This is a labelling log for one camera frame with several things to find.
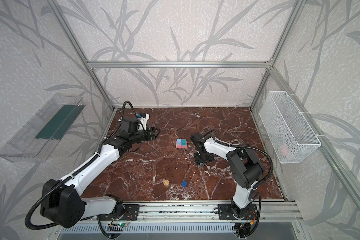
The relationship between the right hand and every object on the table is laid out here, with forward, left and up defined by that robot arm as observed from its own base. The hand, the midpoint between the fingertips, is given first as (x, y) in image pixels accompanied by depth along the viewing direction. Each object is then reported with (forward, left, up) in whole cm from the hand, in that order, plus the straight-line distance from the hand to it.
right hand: (202, 157), depth 93 cm
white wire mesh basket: (-7, -35, +34) cm, 49 cm away
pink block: (+7, +15, +1) cm, 16 cm away
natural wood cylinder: (-16, +21, +2) cm, 26 cm away
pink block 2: (+7, +12, +1) cm, 14 cm away
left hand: (+8, +24, +22) cm, 33 cm away
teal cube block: (+9, +12, +4) cm, 15 cm away
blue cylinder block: (-16, +11, 0) cm, 19 cm away
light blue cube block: (+8, +15, +5) cm, 18 cm away
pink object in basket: (-5, -39, +19) cm, 44 cm away
